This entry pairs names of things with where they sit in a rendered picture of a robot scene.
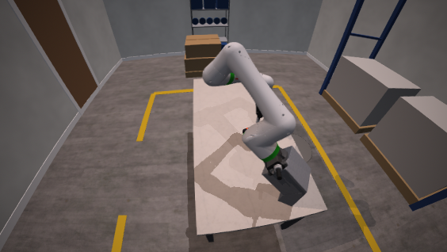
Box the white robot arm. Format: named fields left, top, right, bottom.
left=202, top=42, right=296, bottom=180

